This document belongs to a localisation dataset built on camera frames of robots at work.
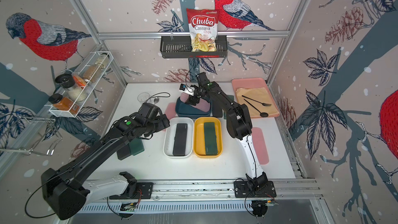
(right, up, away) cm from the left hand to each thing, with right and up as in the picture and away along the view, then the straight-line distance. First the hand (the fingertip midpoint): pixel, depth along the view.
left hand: (166, 121), depth 78 cm
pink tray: (+48, +23, +44) cm, 69 cm away
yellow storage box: (+17, -11, +12) cm, 23 cm away
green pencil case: (+24, -12, +12) cm, 29 cm away
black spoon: (+60, +1, +22) cm, 64 cm away
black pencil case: (+28, +5, +20) cm, 35 cm away
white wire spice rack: (-38, +18, -7) cm, 43 cm away
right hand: (+9, +14, +20) cm, 26 cm away
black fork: (+62, +7, +28) cm, 69 cm away
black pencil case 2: (+5, -13, +13) cm, 19 cm away
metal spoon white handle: (-15, +10, +32) cm, 37 cm away
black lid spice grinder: (-38, +14, -10) cm, 42 cm away
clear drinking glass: (-24, +12, +29) cm, 39 cm away
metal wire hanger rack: (-48, -5, -13) cm, 50 cm away
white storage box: (-1, -13, +13) cm, 18 cm away
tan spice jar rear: (-38, +25, -1) cm, 45 cm away
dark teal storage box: (+7, +4, +20) cm, 21 cm away
